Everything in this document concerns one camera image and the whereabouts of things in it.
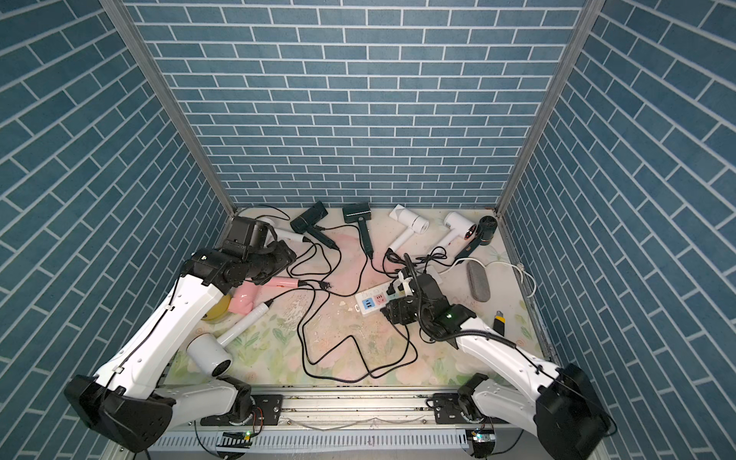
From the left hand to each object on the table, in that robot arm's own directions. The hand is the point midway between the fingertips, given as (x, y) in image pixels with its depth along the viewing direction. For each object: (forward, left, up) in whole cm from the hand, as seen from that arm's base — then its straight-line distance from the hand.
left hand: (299, 257), depth 75 cm
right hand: (-6, -28, -14) cm, 32 cm away
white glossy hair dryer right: (+29, -53, -19) cm, 63 cm away
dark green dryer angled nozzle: (+31, +7, -20) cm, 38 cm away
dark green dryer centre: (+35, -14, -18) cm, 42 cm away
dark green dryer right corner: (+25, -61, -16) cm, 67 cm away
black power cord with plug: (-24, -16, -24) cm, 38 cm away
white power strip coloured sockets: (-1, -20, -21) cm, 29 cm away
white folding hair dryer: (+34, -34, -21) cm, 53 cm away
